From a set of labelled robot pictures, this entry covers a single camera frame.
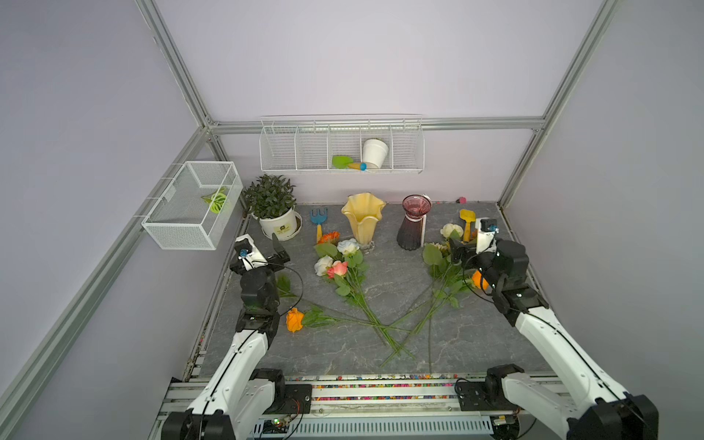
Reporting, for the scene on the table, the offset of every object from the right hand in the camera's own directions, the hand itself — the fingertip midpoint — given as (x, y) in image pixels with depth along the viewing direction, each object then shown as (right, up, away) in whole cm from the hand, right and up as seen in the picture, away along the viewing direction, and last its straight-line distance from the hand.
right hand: (465, 235), depth 79 cm
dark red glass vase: (-12, +1, +19) cm, 23 cm away
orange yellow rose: (-51, -27, +5) cm, 58 cm away
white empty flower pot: (-26, +29, +14) cm, 41 cm away
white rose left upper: (-36, -5, +21) cm, 41 cm away
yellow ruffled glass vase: (-30, +8, +18) cm, 36 cm away
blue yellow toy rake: (-49, +6, +36) cm, 61 cm away
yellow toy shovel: (+15, +8, +36) cm, 40 cm away
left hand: (-59, -1, -3) cm, 59 cm away
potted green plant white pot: (-63, +11, +18) cm, 66 cm away
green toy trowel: (-37, +26, +19) cm, 49 cm away
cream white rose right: (+5, +1, +27) cm, 28 cm away
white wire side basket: (-82, +8, +4) cm, 82 cm away
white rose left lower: (-45, -11, +17) cm, 49 cm away
